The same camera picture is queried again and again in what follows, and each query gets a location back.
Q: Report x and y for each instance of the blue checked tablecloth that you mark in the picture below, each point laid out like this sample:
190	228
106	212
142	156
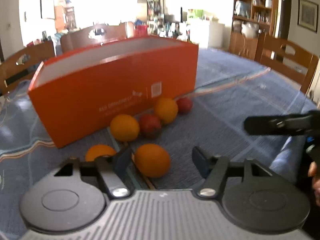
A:
228	90

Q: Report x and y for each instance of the orange cardboard box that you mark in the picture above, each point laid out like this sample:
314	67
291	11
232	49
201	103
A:
81	91

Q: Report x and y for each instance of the tangerine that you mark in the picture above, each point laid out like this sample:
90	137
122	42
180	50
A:
99	150
166	109
152	160
124	128

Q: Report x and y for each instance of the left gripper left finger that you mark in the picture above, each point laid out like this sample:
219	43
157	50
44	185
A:
111	170

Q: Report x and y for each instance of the wooden chair left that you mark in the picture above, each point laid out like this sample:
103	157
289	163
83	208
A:
23	64

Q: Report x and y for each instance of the framed picture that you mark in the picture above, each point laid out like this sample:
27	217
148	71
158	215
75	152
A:
308	15

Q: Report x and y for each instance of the wooden chair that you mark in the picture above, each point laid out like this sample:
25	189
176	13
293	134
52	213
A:
96	34
288	59
23	64

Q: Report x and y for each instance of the wooden chair centre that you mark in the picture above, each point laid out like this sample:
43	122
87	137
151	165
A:
96	34

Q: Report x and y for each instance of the right hand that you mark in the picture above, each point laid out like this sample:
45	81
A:
314	174

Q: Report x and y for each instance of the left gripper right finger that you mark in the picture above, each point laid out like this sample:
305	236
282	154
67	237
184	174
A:
212	169

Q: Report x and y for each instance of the wooden chair right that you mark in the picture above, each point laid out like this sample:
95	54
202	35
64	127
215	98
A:
288	59

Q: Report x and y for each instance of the red tomato by box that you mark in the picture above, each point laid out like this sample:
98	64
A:
184	104

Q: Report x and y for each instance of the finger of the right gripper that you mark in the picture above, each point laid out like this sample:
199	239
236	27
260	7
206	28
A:
291	125

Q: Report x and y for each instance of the wooden bookshelf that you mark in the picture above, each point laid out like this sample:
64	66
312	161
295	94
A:
250	18

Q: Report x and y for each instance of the red tomato middle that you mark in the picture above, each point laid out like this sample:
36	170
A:
150	126

